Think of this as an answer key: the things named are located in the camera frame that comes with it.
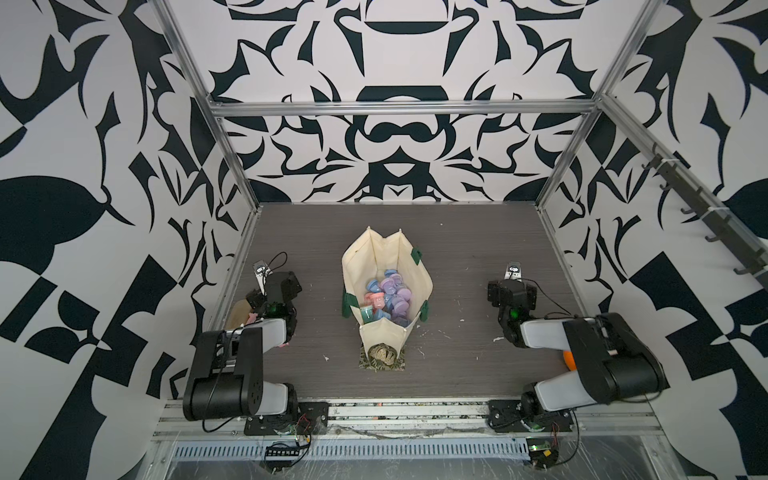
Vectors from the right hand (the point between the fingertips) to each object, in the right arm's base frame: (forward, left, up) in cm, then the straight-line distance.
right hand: (512, 278), depth 94 cm
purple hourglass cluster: (-11, +35, +6) cm, 37 cm away
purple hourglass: (-4, +37, +4) cm, 37 cm away
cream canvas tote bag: (-1, +46, +8) cm, 46 cm away
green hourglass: (-14, +44, +6) cm, 47 cm away
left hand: (-1, +74, +4) cm, 74 cm away
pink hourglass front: (-9, +42, +4) cm, 43 cm away
